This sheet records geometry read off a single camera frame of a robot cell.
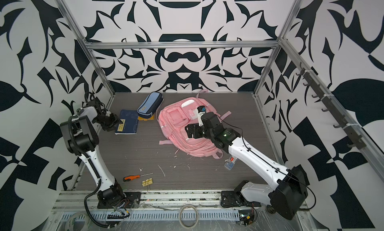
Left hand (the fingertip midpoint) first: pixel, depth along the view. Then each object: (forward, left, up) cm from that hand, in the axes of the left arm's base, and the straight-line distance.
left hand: (119, 122), depth 100 cm
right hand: (-16, -48, +19) cm, 54 cm away
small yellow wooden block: (-37, -24, -1) cm, 44 cm away
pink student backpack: (0, -36, +5) cm, 37 cm away
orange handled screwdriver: (-35, -14, -1) cm, 37 cm away
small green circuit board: (-54, -72, -4) cm, 90 cm away
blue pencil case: (+12, -19, +2) cm, 23 cm away
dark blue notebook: (+3, -6, -1) cm, 7 cm away
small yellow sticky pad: (+3, -14, 0) cm, 14 cm away
